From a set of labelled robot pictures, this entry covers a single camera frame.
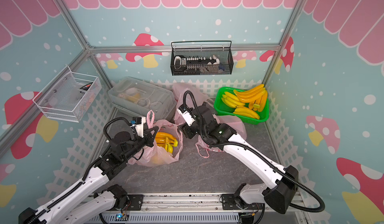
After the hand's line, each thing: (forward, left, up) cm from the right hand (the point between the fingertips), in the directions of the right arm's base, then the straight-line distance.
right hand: (183, 122), depth 72 cm
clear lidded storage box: (+28, +32, -9) cm, 44 cm away
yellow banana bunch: (0, +11, -18) cm, 21 cm away
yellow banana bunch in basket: (+33, -33, -21) cm, 51 cm away
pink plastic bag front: (-10, +14, -14) cm, 23 cm away
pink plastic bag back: (+35, +5, -10) cm, 37 cm away
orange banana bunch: (+32, -48, -14) cm, 59 cm away
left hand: (-2, +12, -4) cm, 13 cm away
